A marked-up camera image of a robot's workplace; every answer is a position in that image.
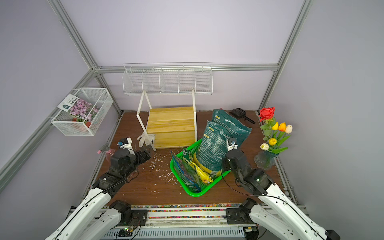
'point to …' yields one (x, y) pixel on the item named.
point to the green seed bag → (186, 173)
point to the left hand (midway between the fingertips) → (146, 149)
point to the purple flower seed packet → (83, 110)
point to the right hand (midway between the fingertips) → (227, 152)
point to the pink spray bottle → (109, 152)
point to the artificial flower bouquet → (275, 133)
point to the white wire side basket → (68, 124)
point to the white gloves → (148, 139)
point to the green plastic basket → (193, 148)
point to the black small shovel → (241, 113)
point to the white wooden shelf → (170, 127)
